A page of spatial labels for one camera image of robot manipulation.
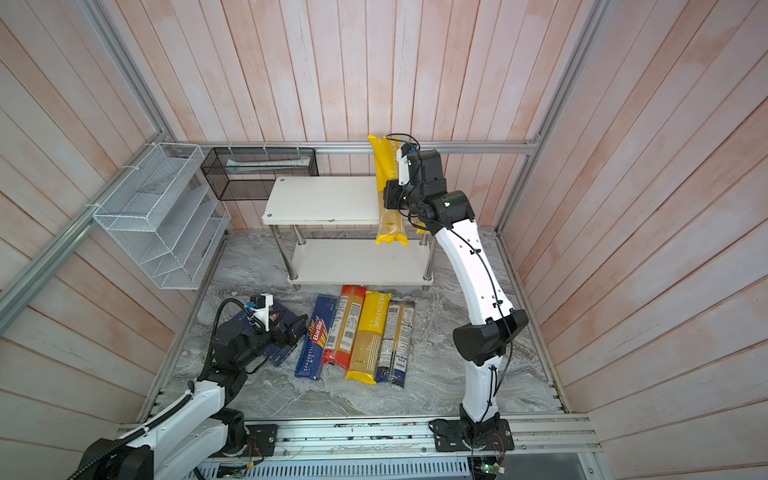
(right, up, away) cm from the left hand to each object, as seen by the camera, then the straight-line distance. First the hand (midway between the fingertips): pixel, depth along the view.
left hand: (297, 318), depth 82 cm
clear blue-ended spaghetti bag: (+28, -9, +6) cm, 30 cm away
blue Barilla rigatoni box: (-6, +2, 0) cm, 6 cm away
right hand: (+25, +35, -8) cm, 43 cm away
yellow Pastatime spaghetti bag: (+20, -7, +7) cm, 23 cm away
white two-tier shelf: (+1, +30, +43) cm, 52 cm away
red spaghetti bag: (+12, -5, +8) cm, 15 cm away
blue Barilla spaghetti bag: (+4, -10, +2) cm, 11 cm away
